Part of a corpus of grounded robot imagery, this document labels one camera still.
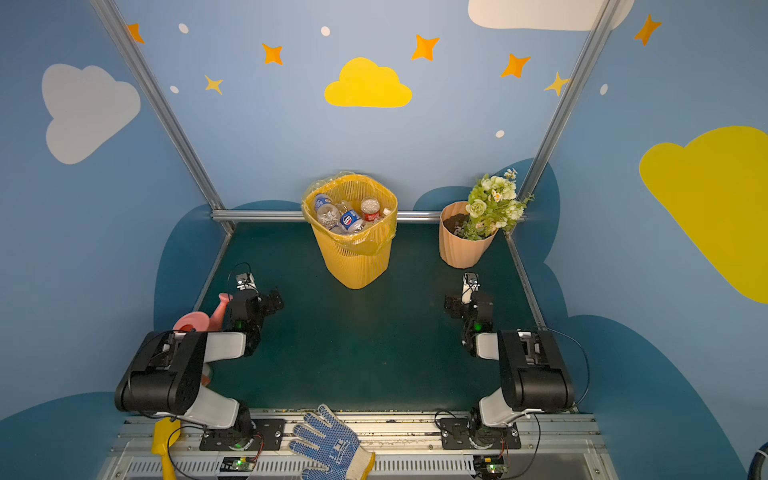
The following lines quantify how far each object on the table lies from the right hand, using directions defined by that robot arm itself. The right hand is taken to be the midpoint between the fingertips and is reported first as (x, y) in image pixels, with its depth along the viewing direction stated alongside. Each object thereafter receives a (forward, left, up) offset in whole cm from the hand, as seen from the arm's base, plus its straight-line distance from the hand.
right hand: (466, 289), depth 95 cm
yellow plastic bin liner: (+2, +30, +19) cm, 36 cm away
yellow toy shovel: (-44, +79, -4) cm, 91 cm away
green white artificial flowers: (+18, -6, +20) cm, 28 cm away
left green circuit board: (-49, +59, -6) cm, 77 cm away
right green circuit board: (-46, -2, -8) cm, 47 cm away
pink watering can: (-19, +77, +6) cm, 79 cm away
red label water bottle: (+17, +32, +18) cm, 40 cm away
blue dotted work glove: (-45, +35, -5) cm, 57 cm away
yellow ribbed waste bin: (0, +34, +13) cm, 36 cm away
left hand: (-5, +65, +1) cm, 65 cm away
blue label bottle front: (+9, +43, +23) cm, 50 cm away
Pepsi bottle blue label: (+8, +36, +21) cm, 43 cm away
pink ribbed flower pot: (+13, +3, +4) cm, 14 cm away
